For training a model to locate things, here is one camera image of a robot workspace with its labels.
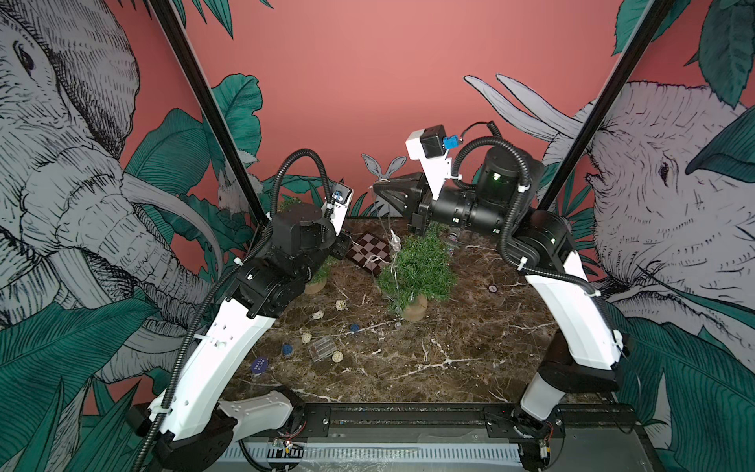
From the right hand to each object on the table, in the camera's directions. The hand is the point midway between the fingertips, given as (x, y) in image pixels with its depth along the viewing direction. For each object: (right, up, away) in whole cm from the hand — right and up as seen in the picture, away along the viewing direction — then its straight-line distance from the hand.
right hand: (376, 182), depth 45 cm
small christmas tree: (+10, -15, +27) cm, 33 cm away
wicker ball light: (-20, -32, +46) cm, 60 cm away
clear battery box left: (-18, -41, +41) cm, 60 cm away
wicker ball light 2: (-23, -38, +43) cm, 61 cm away
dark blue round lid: (-35, -45, +38) cm, 69 cm away
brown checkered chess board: (-4, -13, +63) cm, 64 cm away
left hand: (-8, -3, +16) cm, 18 cm away
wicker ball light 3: (-13, -42, +38) cm, 58 cm away
